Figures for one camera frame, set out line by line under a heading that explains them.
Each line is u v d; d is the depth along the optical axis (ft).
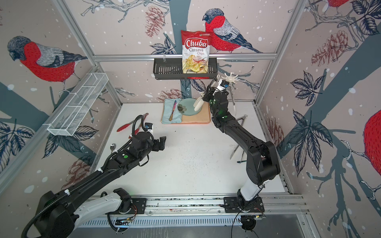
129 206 2.25
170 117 3.62
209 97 2.40
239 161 2.89
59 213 1.24
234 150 3.03
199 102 2.78
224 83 2.24
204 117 3.61
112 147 3.11
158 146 2.36
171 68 3.12
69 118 2.38
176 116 3.64
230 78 2.56
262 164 1.50
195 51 2.76
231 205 2.40
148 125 2.29
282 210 2.35
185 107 3.86
